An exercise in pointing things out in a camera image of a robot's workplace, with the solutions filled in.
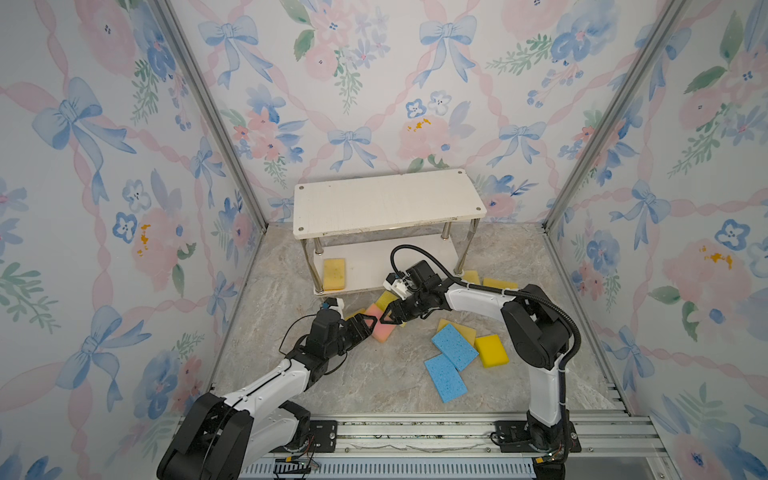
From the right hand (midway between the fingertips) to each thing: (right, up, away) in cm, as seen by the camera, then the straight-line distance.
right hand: (385, 316), depth 91 cm
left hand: (-3, 0, -6) cm, 7 cm away
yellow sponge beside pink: (0, +4, +7) cm, 8 cm away
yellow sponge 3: (+30, +11, +13) cm, 34 cm away
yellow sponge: (-8, +1, +3) cm, 8 cm away
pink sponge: (-1, -4, -2) cm, 5 cm away
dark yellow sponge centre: (+38, +9, +13) cm, 41 cm away
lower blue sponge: (+17, -16, -9) cm, 24 cm away
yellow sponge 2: (-16, +12, +4) cm, 21 cm away
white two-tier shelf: (-7, +24, -17) cm, 31 cm away
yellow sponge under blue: (+24, -5, -1) cm, 25 cm away
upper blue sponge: (+20, -8, -5) cm, 22 cm away
